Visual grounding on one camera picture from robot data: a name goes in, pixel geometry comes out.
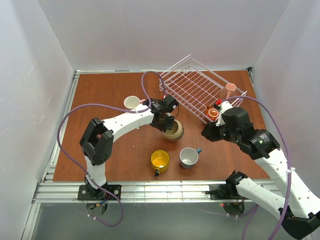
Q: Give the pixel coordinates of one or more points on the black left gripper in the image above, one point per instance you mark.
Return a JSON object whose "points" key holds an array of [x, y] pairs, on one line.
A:
{"points": [[163, 124]]}

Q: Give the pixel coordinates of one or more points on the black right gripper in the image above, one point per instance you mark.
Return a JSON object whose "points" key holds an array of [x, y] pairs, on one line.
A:
{"points": [[211, 132]]}

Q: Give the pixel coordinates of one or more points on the beige round ceramic mug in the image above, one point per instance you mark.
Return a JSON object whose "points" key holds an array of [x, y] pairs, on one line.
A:
{"points": [[175, 133]]}

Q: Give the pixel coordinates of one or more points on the dark brown glazed mug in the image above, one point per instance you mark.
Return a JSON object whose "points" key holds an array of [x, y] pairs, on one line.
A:
{"points": [[212, 114]]}

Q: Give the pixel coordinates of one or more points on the white faceted mug pink handle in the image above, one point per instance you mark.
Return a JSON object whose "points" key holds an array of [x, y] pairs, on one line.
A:
{"points": [[131, 102]]}

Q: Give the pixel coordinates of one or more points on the pink floral mug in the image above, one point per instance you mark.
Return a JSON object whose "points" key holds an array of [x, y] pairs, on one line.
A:
{"points": [[230, 90]]}

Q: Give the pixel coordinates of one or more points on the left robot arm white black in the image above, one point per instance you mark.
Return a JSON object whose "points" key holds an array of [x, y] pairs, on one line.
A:
{"points": [[99, 136]]}

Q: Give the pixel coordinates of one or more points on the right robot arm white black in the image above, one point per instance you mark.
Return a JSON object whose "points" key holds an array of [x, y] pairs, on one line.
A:
{"points": [[298, 209]]}

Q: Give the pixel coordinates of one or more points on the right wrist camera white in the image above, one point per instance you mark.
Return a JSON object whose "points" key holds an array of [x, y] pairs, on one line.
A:
{"points": [[222, 106]]}

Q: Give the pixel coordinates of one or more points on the white mug blue handle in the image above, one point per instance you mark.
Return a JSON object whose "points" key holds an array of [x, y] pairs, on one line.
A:
{"points": [[188, 157]]}

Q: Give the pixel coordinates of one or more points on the yellow enamel mug black handle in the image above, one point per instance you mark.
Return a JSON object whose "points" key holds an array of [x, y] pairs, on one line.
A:
{"points": [[160, 161]]}

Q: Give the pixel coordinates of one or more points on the white wire dish rack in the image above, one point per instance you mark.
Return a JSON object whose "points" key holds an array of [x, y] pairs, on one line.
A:
{"points": [[193, 85]]}

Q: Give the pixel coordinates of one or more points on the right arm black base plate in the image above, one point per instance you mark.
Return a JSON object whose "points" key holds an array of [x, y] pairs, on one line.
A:
{"points": [[221, 192]]}

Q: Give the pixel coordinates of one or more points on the aluminium frame rail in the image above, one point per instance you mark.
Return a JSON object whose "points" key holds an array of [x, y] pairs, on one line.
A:
{"points": [[183, 191]]}

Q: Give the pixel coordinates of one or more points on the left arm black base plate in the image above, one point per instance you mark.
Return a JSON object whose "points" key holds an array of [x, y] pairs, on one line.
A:
{"points": [[88, 193]]}

